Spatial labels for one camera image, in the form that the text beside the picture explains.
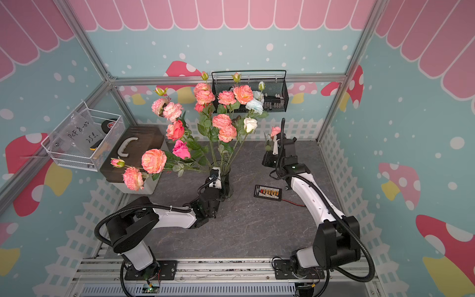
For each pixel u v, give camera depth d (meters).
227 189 0.80
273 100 0.90
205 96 0.70
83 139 0.70
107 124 0.81
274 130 0.78
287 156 0.62
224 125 0.69
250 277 0.73
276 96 0.92
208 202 0.66
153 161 0.54
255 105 0.70
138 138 0.93
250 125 0.67
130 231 0.46
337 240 0.42
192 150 0.60
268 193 0.95
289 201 0.94
